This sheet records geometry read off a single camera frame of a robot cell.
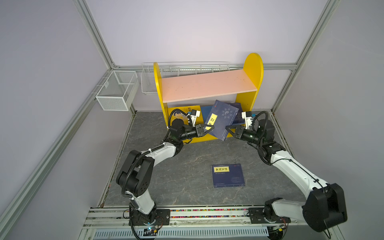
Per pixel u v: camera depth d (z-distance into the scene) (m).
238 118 0.74
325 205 0.41
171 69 0.93
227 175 0.87
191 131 0.72
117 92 1.00
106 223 0.74
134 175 0.47
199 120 0.89
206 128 0.77
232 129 0.75
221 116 0.77
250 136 0.68
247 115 0.71
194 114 0.75
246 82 0.79
